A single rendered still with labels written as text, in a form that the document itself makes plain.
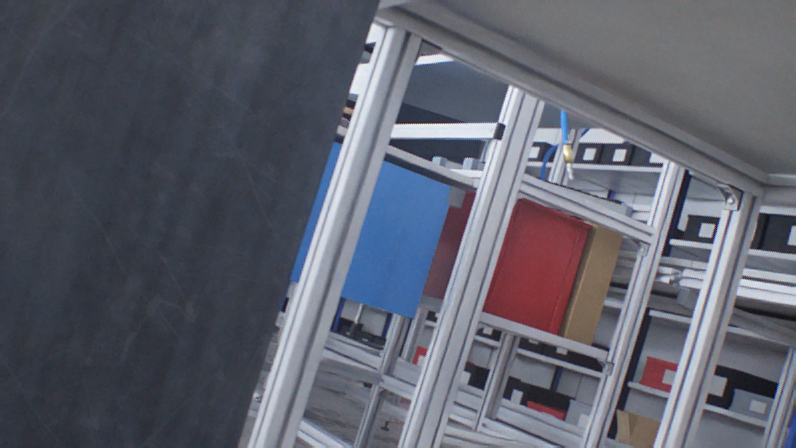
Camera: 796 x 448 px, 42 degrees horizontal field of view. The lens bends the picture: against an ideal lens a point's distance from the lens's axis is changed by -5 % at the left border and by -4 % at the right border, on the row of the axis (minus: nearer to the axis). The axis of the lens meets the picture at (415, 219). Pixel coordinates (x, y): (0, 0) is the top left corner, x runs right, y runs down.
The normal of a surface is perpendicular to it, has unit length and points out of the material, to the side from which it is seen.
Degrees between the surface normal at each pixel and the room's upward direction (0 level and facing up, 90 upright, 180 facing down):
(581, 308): 90
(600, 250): 90
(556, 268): 90
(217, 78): 90
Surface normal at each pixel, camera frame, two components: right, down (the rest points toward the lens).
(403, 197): 0.48, 0.07
